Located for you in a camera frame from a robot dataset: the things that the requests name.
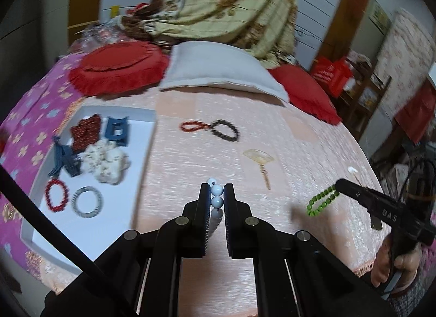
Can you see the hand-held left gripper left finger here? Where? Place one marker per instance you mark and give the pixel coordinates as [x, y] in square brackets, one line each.
[202, 221]

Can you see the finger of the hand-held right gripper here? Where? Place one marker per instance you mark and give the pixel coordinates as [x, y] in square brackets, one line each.
[354, 190]

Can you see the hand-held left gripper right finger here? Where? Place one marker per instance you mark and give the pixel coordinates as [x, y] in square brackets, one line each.
[231, 221]

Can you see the white tray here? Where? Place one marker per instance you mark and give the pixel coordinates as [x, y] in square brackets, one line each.
[119, 201]

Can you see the white floral scrunchie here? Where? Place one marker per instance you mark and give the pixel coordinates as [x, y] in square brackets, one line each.
[105, 163]

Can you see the blue hair claw clip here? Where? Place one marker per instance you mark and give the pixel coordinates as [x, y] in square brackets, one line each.
[110, 129]

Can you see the red polka dot scrunchie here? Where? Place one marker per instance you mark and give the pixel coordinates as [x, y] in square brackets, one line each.
[85, 133]

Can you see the navy striped hair bow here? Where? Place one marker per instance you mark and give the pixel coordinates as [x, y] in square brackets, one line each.
[66, 160]

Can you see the person's right hand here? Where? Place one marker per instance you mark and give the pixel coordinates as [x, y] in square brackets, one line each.
[379, 266]

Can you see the white shell hairpin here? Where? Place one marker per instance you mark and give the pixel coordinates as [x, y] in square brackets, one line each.
[351, 169]

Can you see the fan hairpin with tassel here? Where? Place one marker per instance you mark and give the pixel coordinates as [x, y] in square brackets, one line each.
[257, 156]

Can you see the wooden chair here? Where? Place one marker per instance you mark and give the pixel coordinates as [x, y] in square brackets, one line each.
[361, 116]

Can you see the red cloth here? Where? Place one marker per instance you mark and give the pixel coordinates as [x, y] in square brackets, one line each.
[417, 112]

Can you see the red frilled pillow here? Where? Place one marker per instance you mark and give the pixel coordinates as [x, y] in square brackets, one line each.
[303, 92]

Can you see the red shopping bag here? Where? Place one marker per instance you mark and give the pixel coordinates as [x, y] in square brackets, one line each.
[330, 75]

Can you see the floral fabric cover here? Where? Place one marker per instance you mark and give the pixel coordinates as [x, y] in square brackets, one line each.
[405, 47]

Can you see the white pillow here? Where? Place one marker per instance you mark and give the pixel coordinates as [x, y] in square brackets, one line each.
[218, 68]

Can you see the red round frilled cushion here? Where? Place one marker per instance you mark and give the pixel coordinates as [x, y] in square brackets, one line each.
[115, 65]

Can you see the purple floral bed sheet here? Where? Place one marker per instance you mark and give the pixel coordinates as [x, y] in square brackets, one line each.
[30, 122]

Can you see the clear plastic bags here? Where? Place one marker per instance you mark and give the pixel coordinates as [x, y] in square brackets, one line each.
[102, 34]

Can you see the yellow floral blanket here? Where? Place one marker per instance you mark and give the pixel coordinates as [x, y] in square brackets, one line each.
[231, 3]

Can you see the framed wall picture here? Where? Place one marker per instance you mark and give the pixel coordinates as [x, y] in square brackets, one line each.
[379, 17]

